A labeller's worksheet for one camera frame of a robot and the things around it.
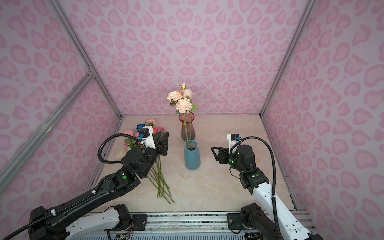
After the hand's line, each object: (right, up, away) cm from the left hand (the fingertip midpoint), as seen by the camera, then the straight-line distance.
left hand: (165, 130), depth 66 cm
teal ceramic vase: (+11, -16, +18) cm, 26 cm away
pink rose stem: (-28, -7, +29) cm, 41 cm away
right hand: (+23, -9, +8) cm, 26 cm away
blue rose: (-27, +2, +43) cm, 51 cm away
